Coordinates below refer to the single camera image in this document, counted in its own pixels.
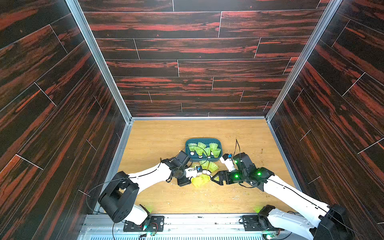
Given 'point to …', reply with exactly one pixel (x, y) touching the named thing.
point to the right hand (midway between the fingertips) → (219, 175)
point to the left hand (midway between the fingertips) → (189, 176)
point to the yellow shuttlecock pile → (200, 180)
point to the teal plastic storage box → (207, 141)
